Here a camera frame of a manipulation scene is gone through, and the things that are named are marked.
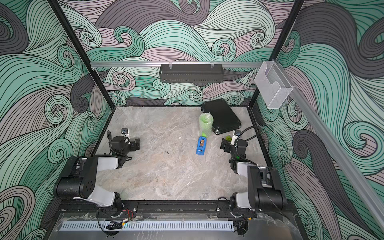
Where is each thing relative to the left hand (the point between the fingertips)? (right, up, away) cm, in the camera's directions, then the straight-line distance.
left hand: (130, 137), depth 94 cm
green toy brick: (+65, -1, +6) cm, 65 cm away
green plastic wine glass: (+48, +9, -5) cm, 49 cm away
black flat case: (+65, +12, +15) cm, 68 cm away
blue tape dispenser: (+46, -5, 0) cm, 46 cm away
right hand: (+64, -1, -2) cm, 64 cm away
